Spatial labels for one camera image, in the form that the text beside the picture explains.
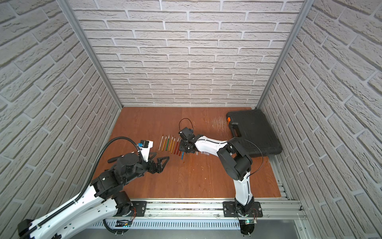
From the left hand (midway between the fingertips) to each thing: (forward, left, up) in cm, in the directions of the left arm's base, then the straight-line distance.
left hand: (165, 154), depth 70 cm
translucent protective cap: (+11, -22, -20) cm, 31 cm away
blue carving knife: (+9, -7, -19) cm, 22 cm away
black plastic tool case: (+26, -55, -14) cm, 62 cm away
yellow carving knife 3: (+17, -1, -21) cm, 27 cm away
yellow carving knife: (+18, +6, -20) cm, 28 cm away
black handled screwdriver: (+8, +37, -23) cm, 44 cm away
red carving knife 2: (+12, -4, -21) cm, 25 cm away
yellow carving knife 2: (+18, +1, -20) cm, 27 cm away
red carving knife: (+17, -3, -21) cm, 27 cm away
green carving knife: (+19, +3, -20) cm, 28 cm away
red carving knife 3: (+12, -6, -21) cm, 25 cm away
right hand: (+14, -8, -19) cm, 25 cm away
